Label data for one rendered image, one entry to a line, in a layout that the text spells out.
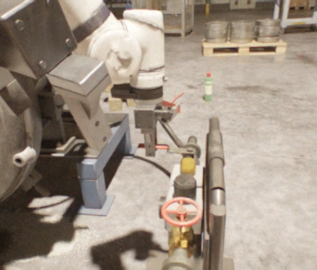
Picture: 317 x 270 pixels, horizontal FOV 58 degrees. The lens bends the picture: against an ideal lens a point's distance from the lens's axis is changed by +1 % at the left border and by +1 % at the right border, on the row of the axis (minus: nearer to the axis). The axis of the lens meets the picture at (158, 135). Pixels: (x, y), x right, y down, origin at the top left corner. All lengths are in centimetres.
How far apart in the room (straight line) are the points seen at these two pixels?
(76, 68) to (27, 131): 62
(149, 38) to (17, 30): 44
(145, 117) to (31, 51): 46
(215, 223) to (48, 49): 34
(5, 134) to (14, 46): 60
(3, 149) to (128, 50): 50
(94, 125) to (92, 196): 101
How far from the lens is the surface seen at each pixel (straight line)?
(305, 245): 124
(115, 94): 70
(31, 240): 129
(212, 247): 49
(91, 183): 124
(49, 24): 24
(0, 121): 81
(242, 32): 473
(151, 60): 65
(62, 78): 23
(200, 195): 62
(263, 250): 118
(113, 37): 45
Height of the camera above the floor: 84
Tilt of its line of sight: 26 degrees down
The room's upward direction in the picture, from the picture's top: 3 degrees counter-clockwise
